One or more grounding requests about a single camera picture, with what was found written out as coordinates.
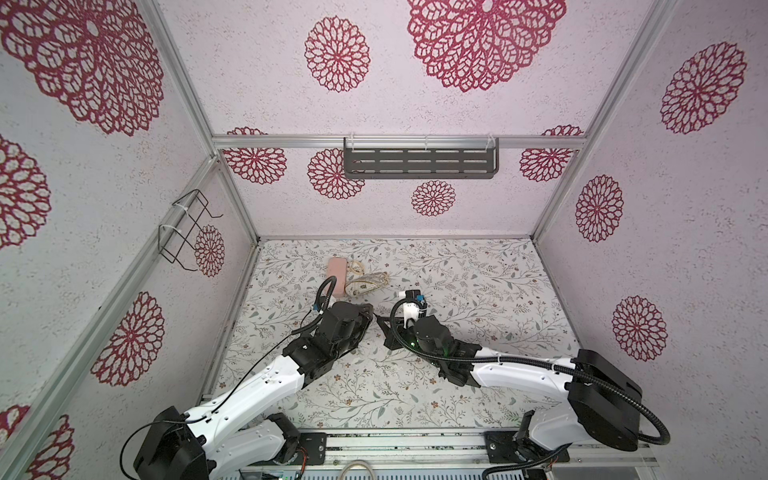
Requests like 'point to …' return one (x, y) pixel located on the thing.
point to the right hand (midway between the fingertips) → (376, 316)
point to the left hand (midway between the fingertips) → (373, 310)
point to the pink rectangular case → (337, 267)
